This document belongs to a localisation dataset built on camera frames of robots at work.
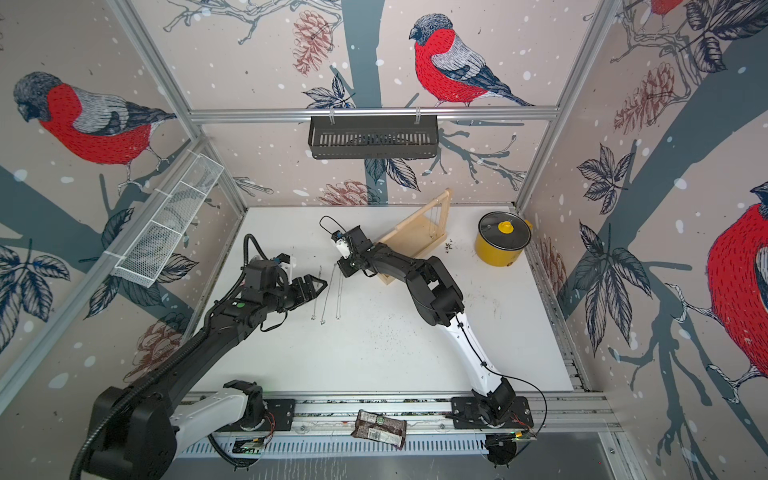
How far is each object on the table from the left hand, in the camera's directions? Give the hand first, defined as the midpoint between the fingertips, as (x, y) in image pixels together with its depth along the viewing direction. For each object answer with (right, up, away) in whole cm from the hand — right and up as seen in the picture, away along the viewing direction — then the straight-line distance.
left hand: (324, 281), depth 82 cm
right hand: (+2, +4, +22) cm, 22 cm away
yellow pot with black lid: (+56, +12, +16) cm, 60 cm away
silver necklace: (+2, -10, +11) cm, 15 cm away
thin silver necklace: (-6, -1, +19) cm, 20 cm away
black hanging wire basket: (+12, +48, +24) cm, 55 cm away
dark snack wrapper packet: (+16, -34, -11) cm, 39 cm away
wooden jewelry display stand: (+30, +14, +24) cm, 41 cm away
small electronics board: (-16, -38, -11) cm, 43 cm away
